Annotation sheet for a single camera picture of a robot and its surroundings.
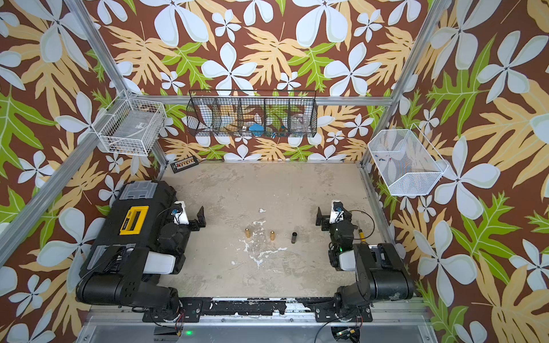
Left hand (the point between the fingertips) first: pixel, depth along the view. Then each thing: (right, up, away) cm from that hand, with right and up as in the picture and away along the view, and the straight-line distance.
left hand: (191, 205), depth 89 cm
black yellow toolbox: (-18, -5, -11) cm, 22 cm away
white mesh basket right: (+89, +18, -5) cm, 91 cm away
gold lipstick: (+34, -13, 0) cm, 37 cm away
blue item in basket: (+27, +34, +5) cm, 44 cm away
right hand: (+59, -1, +1) cm, 59 cm away
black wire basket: (+24, +42, +9) cm, 49 cm away
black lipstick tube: (+43, -13, -2) cm, 45 cm away
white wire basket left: (-24, +33, -3) cm, 41 cm away
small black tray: (-16, +20, +30) cm, 39 cm away
